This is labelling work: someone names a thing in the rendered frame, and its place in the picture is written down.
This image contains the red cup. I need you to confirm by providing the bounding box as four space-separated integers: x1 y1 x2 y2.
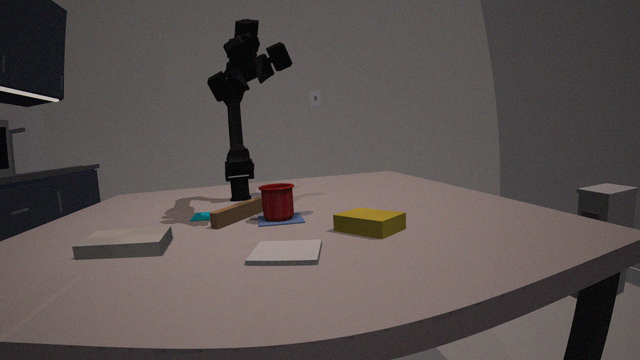
259 183 294 222

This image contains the brown wooden bar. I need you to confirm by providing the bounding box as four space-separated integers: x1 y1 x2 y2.
209 196 263 230

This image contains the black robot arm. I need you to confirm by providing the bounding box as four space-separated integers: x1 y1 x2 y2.
222 19 260 202

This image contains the yellow rectangular block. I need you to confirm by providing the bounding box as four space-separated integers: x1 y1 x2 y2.
333 207 406 239

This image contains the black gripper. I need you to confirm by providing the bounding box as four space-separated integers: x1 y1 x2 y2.
207 42 293 102

